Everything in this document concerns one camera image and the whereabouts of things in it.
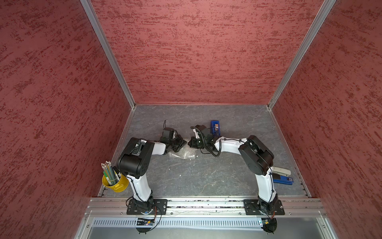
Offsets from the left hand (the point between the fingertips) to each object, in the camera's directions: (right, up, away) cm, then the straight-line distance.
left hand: (187, 143), depth 97 cm
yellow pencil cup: (-33, -17, -24) cm, 44 cm away
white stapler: (+55, -14, -13) cm, 58 cm away
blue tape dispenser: (+19, +11, +2) cm, 22 cm away
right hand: (+1, -1, -2) cm, 2 cm away
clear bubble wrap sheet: (-1, -4, -6) cm, 7 cm away
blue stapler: (+55, -18, -15) cm, 60 cm away
